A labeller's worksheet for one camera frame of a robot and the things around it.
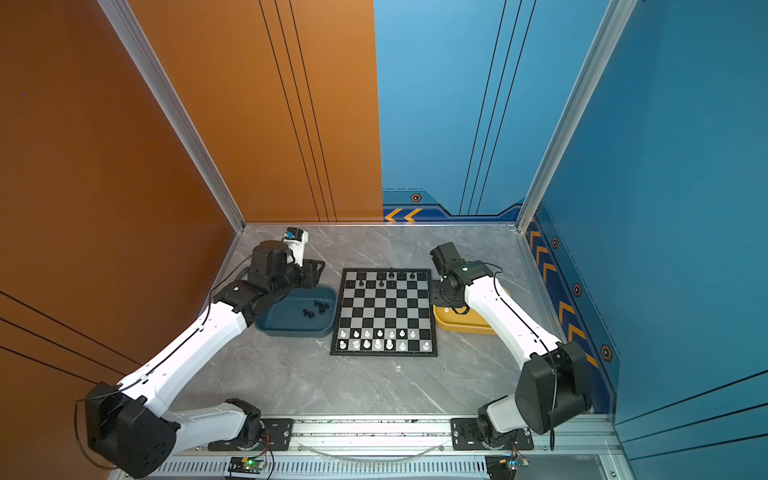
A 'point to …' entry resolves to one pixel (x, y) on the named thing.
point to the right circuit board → (504, 466)
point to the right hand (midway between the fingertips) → (439, 298)
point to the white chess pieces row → (395, 341)
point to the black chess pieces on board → (391, 276)
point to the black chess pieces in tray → (322, 307)
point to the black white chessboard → (385, 312)
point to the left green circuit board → (246, 464)
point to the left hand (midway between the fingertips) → (319, 260)
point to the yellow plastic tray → (448, 319)
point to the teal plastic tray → (302, 312)
